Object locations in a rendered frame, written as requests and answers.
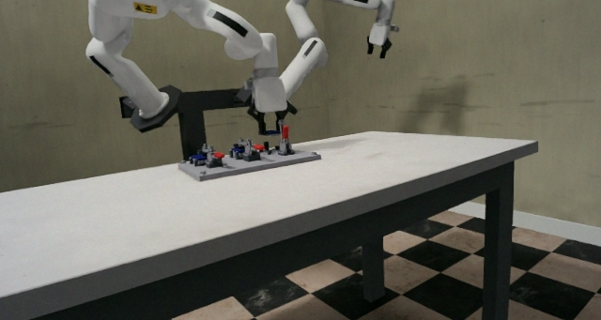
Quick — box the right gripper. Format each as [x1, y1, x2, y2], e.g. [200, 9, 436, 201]
[247, 77, 291, 135]

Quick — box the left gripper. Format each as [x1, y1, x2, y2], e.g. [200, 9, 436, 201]
[367, 23, 392, 59]

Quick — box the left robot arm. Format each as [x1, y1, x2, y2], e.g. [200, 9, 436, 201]
[280, 0, 400, 102]

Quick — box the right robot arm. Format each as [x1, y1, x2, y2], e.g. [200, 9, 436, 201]
[86, 0, 279, 119]

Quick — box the blue block with white band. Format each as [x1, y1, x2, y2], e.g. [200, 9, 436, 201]
[231, 147, 245, 158]

